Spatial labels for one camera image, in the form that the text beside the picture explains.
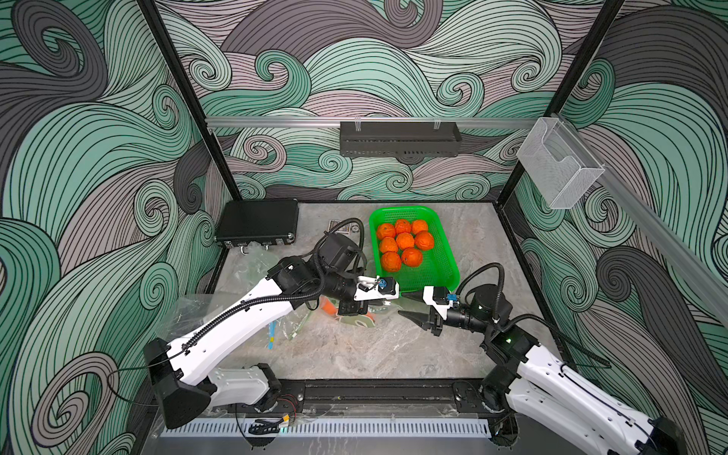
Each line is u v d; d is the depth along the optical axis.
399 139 0.96
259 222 1.15
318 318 0.87
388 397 0.75
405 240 1.00
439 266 0.97
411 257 0.95
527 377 0.52
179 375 0.37
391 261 0.95
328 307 0.61
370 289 0.52
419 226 1.05
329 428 0.70
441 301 0.56
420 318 0.60
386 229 1.03
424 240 1.00
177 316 0.76
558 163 0.76
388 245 0.98
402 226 1.04
